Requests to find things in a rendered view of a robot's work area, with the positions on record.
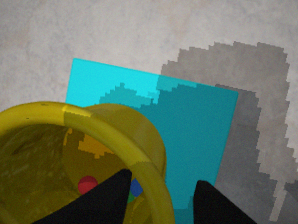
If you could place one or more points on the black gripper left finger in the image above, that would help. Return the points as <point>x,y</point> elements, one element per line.
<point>103,204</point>

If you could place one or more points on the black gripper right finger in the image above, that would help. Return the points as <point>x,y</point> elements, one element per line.
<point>211,207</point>

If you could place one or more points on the red marble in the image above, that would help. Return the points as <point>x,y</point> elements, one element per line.
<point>86,183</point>

